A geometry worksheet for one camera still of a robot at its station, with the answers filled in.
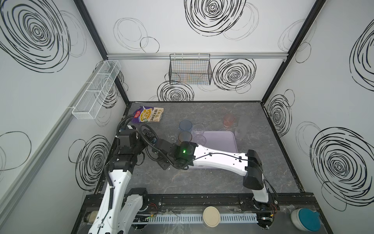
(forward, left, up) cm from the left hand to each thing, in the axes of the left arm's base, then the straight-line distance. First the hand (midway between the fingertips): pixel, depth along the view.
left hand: (146, 135), depth 76 cm
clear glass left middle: (+12, -11, -20) cm, 26 cm away
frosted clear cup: (+17, -59, -18) cm, 64 cm away
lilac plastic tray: (+9, -46, -19) cm, 51 cm away
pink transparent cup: (+25, -51, -18) cm, 60 cm away
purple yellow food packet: (+31, +13, -19) cm, 39 cm away
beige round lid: (-33, -34, -13) cm, 49 cm away
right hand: (-11, -8, -4) cm, 14 cm away
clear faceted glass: (+16, -29, -16) cm, 37 cm away
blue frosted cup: (+12, -20, -7) cm, 25 cm away
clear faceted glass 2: (+8, -30, -17) cm, 35 cm away
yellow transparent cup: (+8, -20, -12) cm, 25 cm away
